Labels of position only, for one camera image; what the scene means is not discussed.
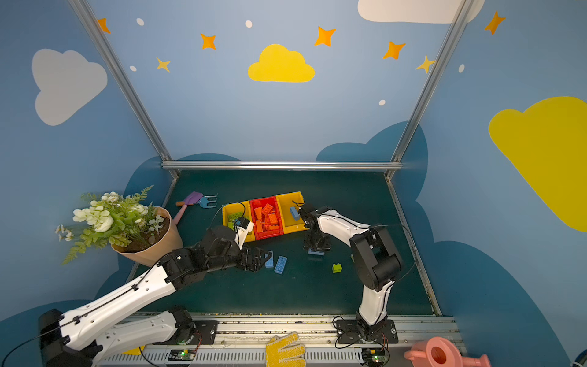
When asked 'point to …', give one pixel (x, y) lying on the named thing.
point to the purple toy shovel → (189, 200)
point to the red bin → (275, 229)
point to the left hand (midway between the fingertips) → (263, 253)
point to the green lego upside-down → (235, 216)
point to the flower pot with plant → (137, 229)
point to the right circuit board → (374, 357)
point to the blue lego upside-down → (280, 264)
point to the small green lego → (336, 267)
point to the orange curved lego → (258, 212)
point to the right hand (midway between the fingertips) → (315, 247)
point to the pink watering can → (439, 352)
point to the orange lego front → (273, 219)
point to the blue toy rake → (204, 202)
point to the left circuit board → (181, 355)
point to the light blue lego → (295, 213)
